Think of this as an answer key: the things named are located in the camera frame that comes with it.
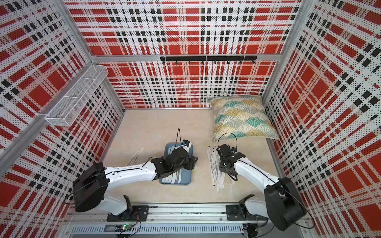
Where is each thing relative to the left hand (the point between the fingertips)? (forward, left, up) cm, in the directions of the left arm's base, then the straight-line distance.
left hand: (194, 157), depth 84 cm
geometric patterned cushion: (+25, -31, +7) cm, 41 cm away
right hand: (-4, -20, -7) cm, 21 cm away
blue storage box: (-9, +7, -8) cm, 13 cm away
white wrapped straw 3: (+3, +40, -9) cm, 41 cm away
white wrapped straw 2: (-10, -15, -9) cm, 20 cm away
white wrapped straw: (-7, -13, -9) cm, 17 cm away
